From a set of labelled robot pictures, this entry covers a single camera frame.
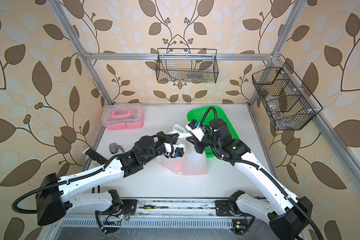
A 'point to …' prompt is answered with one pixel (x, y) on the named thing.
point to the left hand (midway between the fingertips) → (173, 127)
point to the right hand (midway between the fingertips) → (188, 137)
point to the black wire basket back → (194, 65)
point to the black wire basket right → (289, 104)
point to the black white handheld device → (98, 159)
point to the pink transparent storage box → (123, 116)
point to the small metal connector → (114, 147)
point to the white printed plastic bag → (192, 163)
